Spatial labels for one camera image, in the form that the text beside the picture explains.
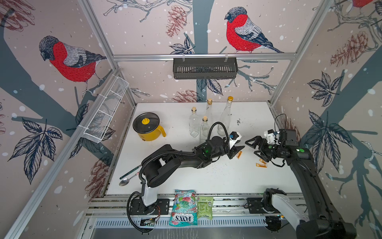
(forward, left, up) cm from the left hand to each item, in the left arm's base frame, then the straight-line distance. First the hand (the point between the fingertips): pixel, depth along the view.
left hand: (244, 142), depth 76 cm
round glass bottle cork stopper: (+19, +18, +12) cm, 29 cm away
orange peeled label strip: (-8, -7, -2) cm, 11 cm away
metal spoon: (-15, +65, -16) cm, 68 cm away
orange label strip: (+2, -2, -19) cm, 19 cm away
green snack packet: (-27, +21, -17) cm, 38 cm away
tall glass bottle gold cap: (+19, +7, +14) cm, 25 cm away
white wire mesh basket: (+9, +83, 0) cm, 83 cm away
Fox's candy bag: (-29, +31, -15) cm, 46 cm away
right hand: (0, -3, -1) cm, 3 cm away
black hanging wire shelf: (+55, +19, +10) cm, 59 cm away
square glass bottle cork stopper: (+11, +21, +7) cm, 25 cm away
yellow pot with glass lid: (+16, +57, -7) cm, 60 cm away
